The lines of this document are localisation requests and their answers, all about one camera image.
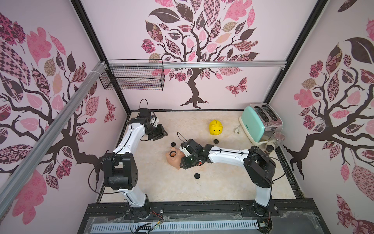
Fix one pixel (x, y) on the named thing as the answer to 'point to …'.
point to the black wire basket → (134, 74)
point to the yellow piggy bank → (215, 127)
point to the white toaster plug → (237, 131)
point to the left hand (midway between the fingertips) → (165, 137)
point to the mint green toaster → (260, 123)
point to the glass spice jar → (274, 142)
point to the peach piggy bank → (174, 156)
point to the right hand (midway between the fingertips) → (181, 164)
